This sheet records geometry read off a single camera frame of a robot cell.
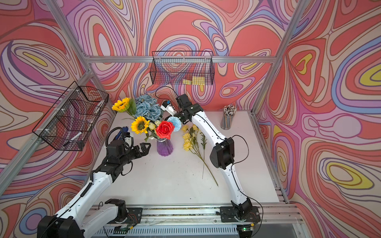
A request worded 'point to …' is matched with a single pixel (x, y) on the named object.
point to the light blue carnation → (176, 122)
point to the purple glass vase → (164, 147)
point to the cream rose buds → (152, 126)
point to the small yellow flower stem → (203, 144)
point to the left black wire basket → (66, 122)
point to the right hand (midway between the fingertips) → (166, 127)
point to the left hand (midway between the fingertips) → (146, 146)
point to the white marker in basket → (72, 138)
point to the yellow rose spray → (190, 144)
